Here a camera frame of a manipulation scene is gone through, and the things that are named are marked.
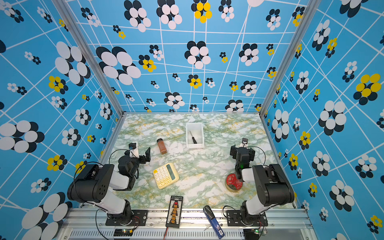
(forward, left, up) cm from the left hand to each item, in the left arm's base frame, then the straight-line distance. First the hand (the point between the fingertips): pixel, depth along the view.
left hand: (143, 147), depth 91 cm
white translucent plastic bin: (+20, -33, -7) cm, 39 cm away
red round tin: (-21, -53, -4) cm, 57 cm away
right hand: (+1, -64, -2) cm, 64 cm away
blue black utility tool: (-38, -42, -4) cm, 57 cm away
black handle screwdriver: (+10, -32, -6) cm, 34 cm away
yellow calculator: (-16, -15, -6) cm, 23 cm away
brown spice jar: (+2, -11, -5) cm, 12 cm away
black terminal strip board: (-34, -22, -6) cm, 41 cm away
